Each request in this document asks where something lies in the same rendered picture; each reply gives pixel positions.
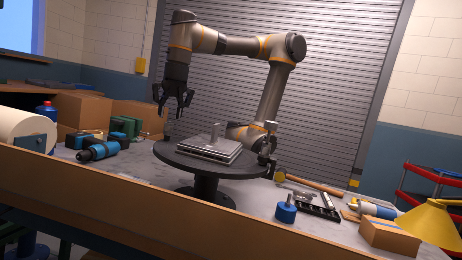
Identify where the blue flat case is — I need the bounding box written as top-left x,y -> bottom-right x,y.
61,82 -> 95,91

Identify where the black socket tray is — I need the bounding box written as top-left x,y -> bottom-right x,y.
294,199 -> 342,224

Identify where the yellow head wooden mallet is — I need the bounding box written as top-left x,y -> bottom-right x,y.
274,167 -> 344,199

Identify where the blue spray can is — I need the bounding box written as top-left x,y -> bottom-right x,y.
35,101 -> 58,124

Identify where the cream paper roll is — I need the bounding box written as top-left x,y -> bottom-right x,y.
0,105 -> 58,155

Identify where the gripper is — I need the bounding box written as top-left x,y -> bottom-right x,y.
152,61 -> 195,120

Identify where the grey roller shutter door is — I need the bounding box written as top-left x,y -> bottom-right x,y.
146,0 -> 416,192

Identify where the black swivel pedestal column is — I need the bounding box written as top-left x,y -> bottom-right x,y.
173,174 -> 237,211

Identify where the yellow cone funnel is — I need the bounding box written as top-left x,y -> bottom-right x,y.
394,198 -> 462,254

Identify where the blue taped cardboard box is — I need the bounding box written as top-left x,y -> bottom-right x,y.
358,214 -> 422,259

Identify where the small wooden block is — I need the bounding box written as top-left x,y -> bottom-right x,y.
340,209 -> 362,224

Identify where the small brown cardboard box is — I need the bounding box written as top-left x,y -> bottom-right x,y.
56,123 -> 78,143

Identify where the grey flat tray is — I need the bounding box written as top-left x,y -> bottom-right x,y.
24,78 -> 77,90

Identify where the large brown cardboard box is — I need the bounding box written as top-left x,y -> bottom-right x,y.
111,100 -> 169,137
50,92 -> 113,131

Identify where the wooden workbench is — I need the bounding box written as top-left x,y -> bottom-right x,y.
0,136 -> 452,260

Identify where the black index pin bracket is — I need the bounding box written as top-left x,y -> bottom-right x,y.
257,142 -> 278,181

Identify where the blue round floor stand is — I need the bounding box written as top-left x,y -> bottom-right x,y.
3,229 -> 51,260

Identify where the small metal bowl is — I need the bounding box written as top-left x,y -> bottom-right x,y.
292,190 -> 314,204

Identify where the steel ruler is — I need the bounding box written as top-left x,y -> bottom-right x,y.
117,172 -> 152,185

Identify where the grey carriage block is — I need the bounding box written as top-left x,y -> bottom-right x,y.
175,144 -> 243,167

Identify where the window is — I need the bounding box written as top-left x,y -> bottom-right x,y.
0,0 -> 46,57

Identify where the grey seat mounting plate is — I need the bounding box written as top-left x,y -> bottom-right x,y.
179,123 -> 243,158

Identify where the blue roll bracket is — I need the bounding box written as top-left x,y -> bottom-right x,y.
13,133 -> 48,155

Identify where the green bench vise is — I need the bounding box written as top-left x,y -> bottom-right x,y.
109,115 -> 144,143

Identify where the blue and black drill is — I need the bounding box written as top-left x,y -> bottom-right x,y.
65,131 -> 131,162

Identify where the red tool cart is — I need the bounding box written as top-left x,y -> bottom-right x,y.
394,159 -> 462,257

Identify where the black turntable disc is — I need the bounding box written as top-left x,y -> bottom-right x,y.
153,135 -> 270,180

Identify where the beige tape roll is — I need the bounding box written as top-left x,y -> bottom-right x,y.
81,129 -> 104,140

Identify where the silver index pin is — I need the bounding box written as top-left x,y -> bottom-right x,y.
263,120 -> 279,146

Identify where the silver wrench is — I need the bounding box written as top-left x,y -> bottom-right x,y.
276,183 -> 318,198

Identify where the blue cylinder with pin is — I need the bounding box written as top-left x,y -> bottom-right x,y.
274,193 -> 298,225

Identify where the white and blue tube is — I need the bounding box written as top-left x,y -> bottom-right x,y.
347,200 -> 405,222

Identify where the wooden side bench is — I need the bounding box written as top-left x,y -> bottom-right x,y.
0,79 -> 105,109

